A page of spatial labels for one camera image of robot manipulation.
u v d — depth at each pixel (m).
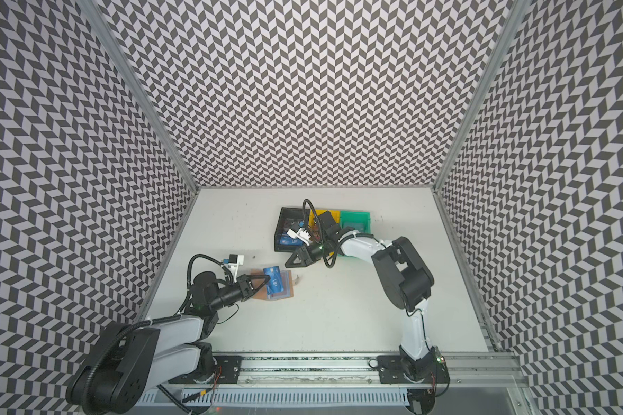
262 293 0.79
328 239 0.75
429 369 0.67
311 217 0.78
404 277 0.52
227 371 0.72
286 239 0.99
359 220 1.05
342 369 0.75
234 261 0.79
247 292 0.74
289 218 1.06
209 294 0.68
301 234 0.83
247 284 0.75
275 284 0.81
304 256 0.78
